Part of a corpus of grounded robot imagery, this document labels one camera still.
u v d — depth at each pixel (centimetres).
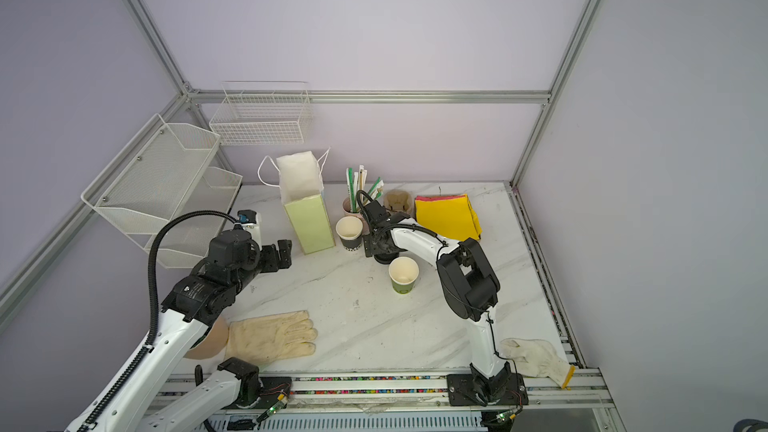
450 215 107
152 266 48
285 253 66
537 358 78
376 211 77
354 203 102
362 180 98
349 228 98
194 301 47
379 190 92
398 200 111
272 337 82
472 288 52
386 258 97
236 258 53
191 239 50
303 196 82
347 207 102
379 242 70
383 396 74
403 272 88
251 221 63
